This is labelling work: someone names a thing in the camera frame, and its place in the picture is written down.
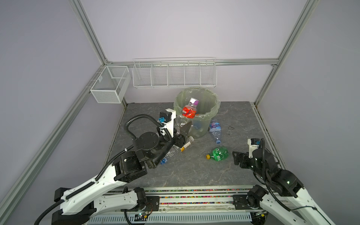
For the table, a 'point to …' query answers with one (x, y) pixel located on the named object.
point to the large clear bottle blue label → (169, 154)
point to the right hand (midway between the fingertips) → (240, 154)
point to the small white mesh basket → (111, 85)
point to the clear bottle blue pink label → (215, 128)
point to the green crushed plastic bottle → (219, 153)
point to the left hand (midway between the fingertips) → (184, 123)
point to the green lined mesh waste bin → (208, 104)
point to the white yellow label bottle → (190, 139)
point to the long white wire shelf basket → (175, 72)
